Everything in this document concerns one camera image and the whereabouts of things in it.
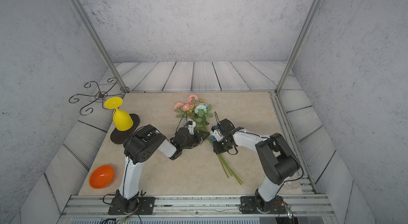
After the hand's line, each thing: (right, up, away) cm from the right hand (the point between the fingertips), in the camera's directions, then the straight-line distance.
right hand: (216, 150), depth 90 cm
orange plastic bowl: (-58, -10, -10) cm, 59 cm away
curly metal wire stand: (-58, +23, -20) cm, 65 cm away
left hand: (-2, +7, +3) cm, 8 cm away
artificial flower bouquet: (-11, +21, +12) cm, 27 cm away
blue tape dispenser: (-2, +6, +1) cm, 6 cm away
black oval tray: (-57, +7, +4) cm, 57 cm away
